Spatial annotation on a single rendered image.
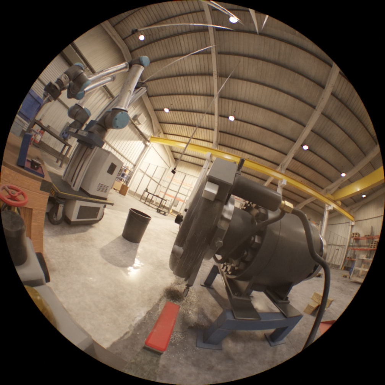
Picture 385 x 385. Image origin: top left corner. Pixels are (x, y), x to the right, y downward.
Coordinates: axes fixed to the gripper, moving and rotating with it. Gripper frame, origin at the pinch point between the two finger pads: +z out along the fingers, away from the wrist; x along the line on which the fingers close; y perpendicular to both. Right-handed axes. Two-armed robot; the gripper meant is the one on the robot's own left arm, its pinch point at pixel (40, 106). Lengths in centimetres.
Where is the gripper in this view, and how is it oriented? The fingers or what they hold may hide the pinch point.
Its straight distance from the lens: 93.8
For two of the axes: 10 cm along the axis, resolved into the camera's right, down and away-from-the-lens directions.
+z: -3.9, 9.0, -1.8
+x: 0.8, 2.2, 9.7
